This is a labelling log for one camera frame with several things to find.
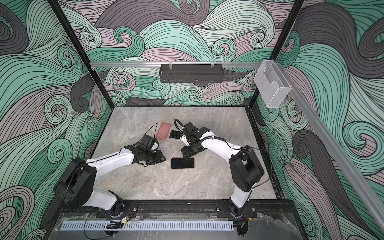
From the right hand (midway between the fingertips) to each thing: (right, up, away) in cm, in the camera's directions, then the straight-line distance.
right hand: (189, 153), depth 86 cm
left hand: (-15, -3, +1) cm, 15 cm away
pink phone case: (-19, +12, +20) cm, 30 cm away
